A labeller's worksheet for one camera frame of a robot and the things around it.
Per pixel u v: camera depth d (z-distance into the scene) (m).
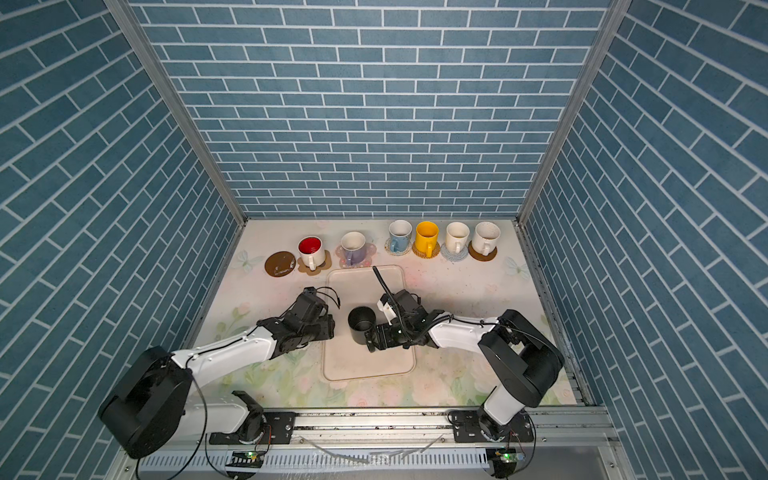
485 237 1.03
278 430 0.74
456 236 1.04
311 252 1.02
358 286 0.81
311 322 0.71
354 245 1.07
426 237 1.05
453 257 1.08
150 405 0.41
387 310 0.82
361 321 0.89
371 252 1.11
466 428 0.74
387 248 1.12
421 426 0.76
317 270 1.02
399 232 1.07
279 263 1.06
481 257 1.07
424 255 1.07
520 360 0.46
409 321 0.70
